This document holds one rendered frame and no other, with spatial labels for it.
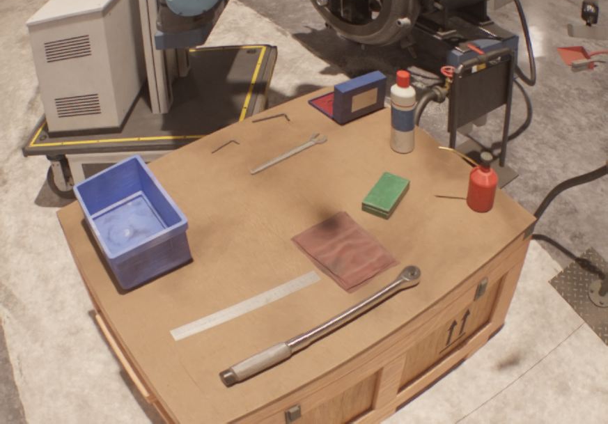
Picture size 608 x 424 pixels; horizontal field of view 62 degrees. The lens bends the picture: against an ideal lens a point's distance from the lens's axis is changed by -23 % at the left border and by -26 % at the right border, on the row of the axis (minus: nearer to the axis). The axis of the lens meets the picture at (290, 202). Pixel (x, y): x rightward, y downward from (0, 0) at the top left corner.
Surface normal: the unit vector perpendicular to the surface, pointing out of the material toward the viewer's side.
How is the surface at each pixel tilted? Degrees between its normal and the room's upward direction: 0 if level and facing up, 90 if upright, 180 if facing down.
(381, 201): 0
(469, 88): 90
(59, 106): 90
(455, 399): 0
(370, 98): 97
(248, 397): 0
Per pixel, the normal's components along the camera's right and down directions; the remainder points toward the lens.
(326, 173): -0.05, -0.76
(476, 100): 0.57, 0.51
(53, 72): -0.09, 0.66
